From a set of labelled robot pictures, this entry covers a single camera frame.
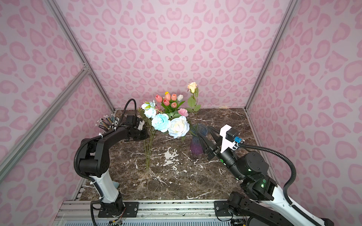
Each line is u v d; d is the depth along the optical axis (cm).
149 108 52
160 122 54
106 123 95
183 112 72
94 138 52
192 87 72
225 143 43
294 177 35
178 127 54
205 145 50
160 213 72
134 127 84
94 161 50
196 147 88
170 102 82
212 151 45
